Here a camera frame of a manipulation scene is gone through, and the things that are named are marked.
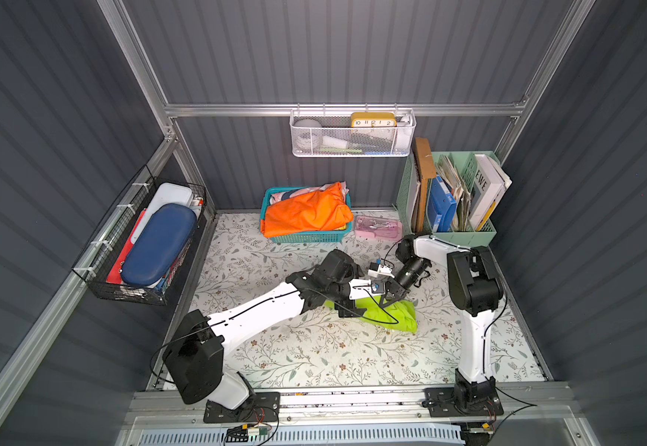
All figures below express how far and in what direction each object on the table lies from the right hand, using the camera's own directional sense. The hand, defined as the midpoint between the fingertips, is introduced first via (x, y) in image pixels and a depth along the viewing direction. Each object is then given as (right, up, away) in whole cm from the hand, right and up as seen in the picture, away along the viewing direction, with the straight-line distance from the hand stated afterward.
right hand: (390, 304), depth 89 cm
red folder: (-70, +13, -24) cm, 75 cm away
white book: (+36, +40, +5) cm, 54 cm away
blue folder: (+21, +33, +9) cm, 40 cm away
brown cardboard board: (+12, +44, 0) cm, 45 cm away
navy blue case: (-60, +23, -20) cm, 68 cm away
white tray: (-66, +34, -11) cm, 75 cm away
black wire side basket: (-72, +17, -27) cm, 78 cm away
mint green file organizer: (+33, +50, +17) cm, 62 cm away
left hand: (-9, +7, -10) cm, 15 cm away
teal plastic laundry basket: (-18, +22, +16) cm, 33 cm away
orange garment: (-28, +31, +15) cm, 44 cm away
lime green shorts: (+1, -1, -6) cm, 7 cm away
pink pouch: (+1, +25, +26) cm, 36 cm away
